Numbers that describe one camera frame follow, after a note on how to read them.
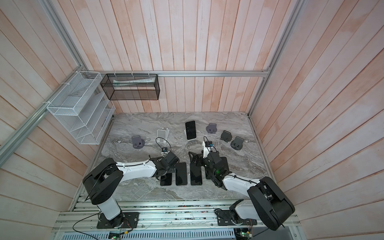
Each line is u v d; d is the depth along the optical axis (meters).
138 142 0.98
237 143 0.98
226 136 1.04
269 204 0.43
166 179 0.77
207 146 0.75
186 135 1.03
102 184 0.48
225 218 0.73
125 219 0.73
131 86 1.03
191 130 1.00
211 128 1.09
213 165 0.69
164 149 0.83
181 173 0.90
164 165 0.70
